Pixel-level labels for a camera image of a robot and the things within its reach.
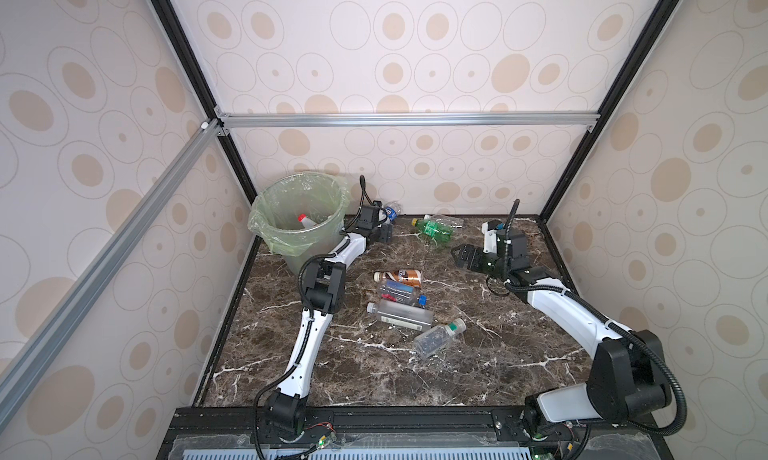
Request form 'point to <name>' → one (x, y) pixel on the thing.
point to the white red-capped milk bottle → (306, 222)
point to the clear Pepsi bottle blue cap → (393, 209)
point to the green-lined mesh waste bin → (274, 216)
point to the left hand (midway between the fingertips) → (389, 219)
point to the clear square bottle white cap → (402, 314)
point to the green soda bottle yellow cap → (433, 229)
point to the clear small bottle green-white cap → (434, 340)
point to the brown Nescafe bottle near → (410, 277)
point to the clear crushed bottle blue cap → (392, 290)
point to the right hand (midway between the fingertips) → (465, 251)
